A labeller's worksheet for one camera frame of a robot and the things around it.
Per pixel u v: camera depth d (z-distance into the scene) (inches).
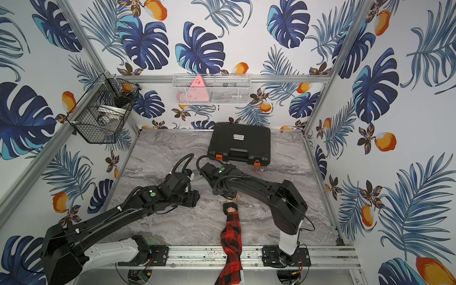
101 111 31.4
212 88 38.7
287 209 17.9
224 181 22.6
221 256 29.7
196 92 35.8
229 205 32.5
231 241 28.7
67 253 15.2
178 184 23.5
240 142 42.3
